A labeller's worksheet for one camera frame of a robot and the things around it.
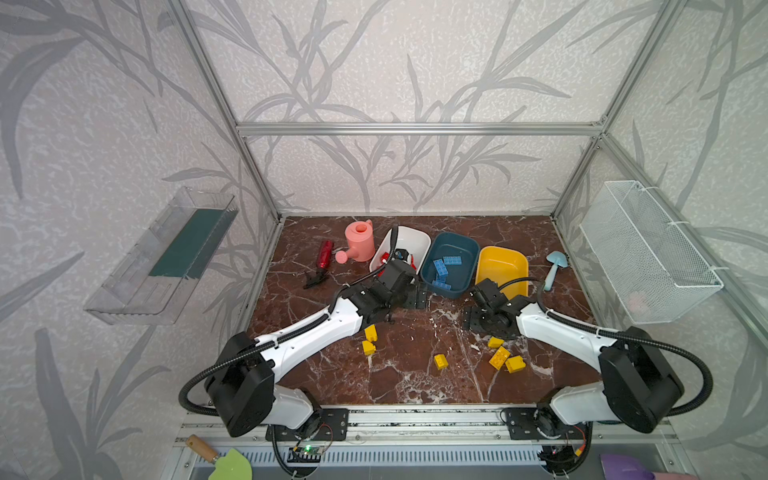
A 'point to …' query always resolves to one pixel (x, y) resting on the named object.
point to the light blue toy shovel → (559, 258)
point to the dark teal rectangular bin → (446, 244)
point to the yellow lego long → (499, 357)
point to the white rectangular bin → (416, 243)
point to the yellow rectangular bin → (503, 265)
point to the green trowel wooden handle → (201, 449)
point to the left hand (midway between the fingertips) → (418, 281)
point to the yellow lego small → (494, 342)
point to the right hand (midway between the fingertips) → (474, 314)
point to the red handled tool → (324, 262)
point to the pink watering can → (361, 243)
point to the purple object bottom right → (625, 467)
